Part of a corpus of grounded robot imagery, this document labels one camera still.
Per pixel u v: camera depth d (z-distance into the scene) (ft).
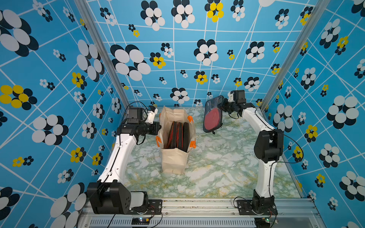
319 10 2.25
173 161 2.44
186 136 2.71
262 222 2.32
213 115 2.96
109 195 1.28
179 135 2.76
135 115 1.92
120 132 1.70
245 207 2.37
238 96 2.51
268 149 1.83
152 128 2.26
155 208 2.39
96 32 2.54
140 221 2.37
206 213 2.40
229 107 2.77
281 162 1.88
